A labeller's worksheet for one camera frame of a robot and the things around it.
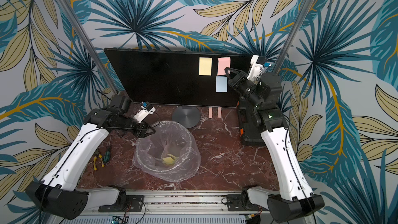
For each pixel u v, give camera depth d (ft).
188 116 3.52
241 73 1.77
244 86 1.67
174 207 2.40
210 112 3.03
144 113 2.14
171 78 3.37
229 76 1.87
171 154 2.63
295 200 1.19
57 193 1.19
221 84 2.35
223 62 1.99
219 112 2.96
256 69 1.72
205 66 2.10
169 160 2.67
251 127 3.04
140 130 2.03
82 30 2.75
